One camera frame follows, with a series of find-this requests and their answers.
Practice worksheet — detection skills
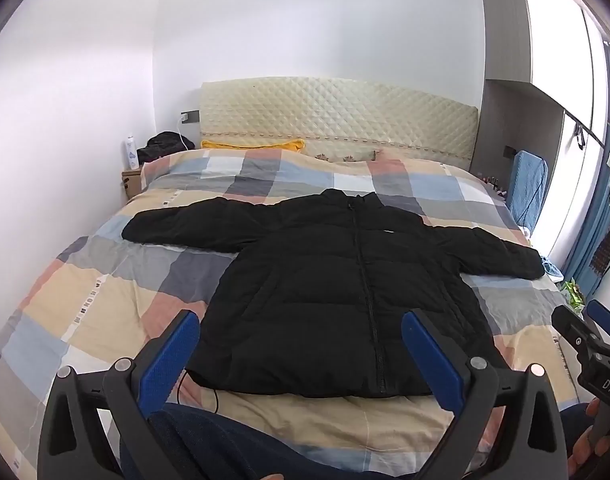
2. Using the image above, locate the black puffer jacket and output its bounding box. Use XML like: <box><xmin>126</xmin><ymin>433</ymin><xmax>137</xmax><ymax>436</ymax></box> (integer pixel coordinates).
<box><xmin>122</xmin><ymin>190</ymin><xmax>544</xmax><ymax>398</ymax></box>

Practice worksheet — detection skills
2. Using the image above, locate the person's right hand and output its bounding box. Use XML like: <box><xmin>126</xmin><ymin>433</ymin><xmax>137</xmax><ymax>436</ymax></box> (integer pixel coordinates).
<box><xmin>561</xmin><ymin>399</ymin><xmax>600</xmax><ymax>476</ymax></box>

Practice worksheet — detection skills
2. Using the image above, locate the green plastic bag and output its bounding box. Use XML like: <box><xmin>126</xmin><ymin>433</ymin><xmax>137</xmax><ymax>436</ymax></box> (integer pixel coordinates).
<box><xmin>560</xmin><ymin>278</ymin><xmax>586</xmax><ymax>315</ymax></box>

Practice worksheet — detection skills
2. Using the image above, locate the blue curtain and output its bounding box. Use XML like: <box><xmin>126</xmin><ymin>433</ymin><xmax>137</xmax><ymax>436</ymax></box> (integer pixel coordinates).
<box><xmin>564</xmin><ymin>148</ymin><xmax>610</xmax><ymax>302</ymax></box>

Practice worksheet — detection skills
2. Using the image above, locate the dark blue trouser leg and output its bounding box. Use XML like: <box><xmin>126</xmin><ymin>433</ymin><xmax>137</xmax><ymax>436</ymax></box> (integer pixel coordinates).
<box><xmin>120</xmin><ymin>401</ymin><xmax>377</xmax><ymax>480</ymax></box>

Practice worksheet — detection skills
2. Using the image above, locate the plaid patchwork bed quilt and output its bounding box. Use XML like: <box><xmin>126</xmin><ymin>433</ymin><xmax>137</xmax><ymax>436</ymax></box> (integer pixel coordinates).
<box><xmin>0</xmin><ymin>146</ymin><xmax>586</xmax><ymax>476</ymax></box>

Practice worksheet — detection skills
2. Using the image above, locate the blue cloth covered chair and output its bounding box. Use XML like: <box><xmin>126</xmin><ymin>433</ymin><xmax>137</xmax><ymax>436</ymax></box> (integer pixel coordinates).
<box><xmin>506</xmin><ymin>151</ymin><xmax>549</xmax><ymax>237</ymax></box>

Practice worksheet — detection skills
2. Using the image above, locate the wooden nightstand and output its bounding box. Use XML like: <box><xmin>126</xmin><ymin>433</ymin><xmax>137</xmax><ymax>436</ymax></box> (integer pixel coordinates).
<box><xmin>121</xmin><ymin>168</ymin><xmax>142</xmax><ymax>200</ymax></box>

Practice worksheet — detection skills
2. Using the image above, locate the white spray bottle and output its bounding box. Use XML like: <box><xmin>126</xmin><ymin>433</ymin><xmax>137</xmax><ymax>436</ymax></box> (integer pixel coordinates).
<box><xmin>124</xmin><ymin>136</ymin><xmax>140</xmax><ymax>170</ymax></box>

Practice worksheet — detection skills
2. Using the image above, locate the floral pillow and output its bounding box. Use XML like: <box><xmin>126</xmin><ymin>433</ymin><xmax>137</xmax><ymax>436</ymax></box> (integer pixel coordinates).
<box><xmin>315</xmin><ymin>148</ymin><xmax>378</xmax><ymax>162</ymax></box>

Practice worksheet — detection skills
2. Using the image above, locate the black bag on nightstand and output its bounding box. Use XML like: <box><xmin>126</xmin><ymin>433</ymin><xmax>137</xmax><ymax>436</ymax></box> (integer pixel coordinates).
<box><xmin>137</xmin><ymin>131</ymin><xmax>195</xmax><ymax>166</ymax></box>

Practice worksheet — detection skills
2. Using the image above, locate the grey white wardrobe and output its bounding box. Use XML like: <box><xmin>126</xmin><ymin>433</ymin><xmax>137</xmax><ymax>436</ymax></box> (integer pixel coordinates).
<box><xmin>471</xmin><ymin>0</ymin><xmax>608</xmax><ymax>266</ymax></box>

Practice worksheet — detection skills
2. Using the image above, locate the yellow pillow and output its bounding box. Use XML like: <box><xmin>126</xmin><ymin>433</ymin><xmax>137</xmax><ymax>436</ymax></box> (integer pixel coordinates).
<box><xmin>201</xmin><ymin>139</ymin><xmax>306</xmax><ymax>153</ymax></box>

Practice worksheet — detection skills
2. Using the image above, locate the cream quilted headboard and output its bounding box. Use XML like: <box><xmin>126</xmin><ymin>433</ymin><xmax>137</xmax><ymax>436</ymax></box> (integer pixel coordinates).
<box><xmin>199</xmin><ymin>77</ymin><xmax>478</xmax><ymax>169</ymax></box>

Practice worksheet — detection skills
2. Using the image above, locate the white charging cable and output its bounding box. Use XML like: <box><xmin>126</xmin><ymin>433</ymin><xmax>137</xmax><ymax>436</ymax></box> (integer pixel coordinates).
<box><xmin>176</xmin><ymin>115</ymin><xmax>196</xmax><ymax>151</ymax></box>

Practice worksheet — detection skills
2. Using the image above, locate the wall power outlet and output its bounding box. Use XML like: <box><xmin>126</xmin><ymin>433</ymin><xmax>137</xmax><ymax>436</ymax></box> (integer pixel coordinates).
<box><xmin>180</xmin><ymin>110</ymin><xmax>200</xmax><ymax>124</ymax></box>

